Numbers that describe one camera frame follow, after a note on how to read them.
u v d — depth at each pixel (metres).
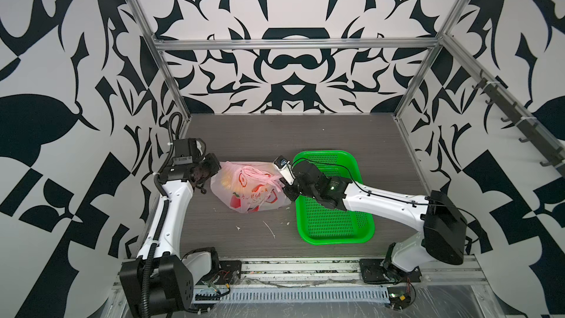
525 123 0.58
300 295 0.65
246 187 0.78
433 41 0.92
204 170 0.71
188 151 0.61
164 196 0.48
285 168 0.67
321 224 0.89
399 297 0.71
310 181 0.60
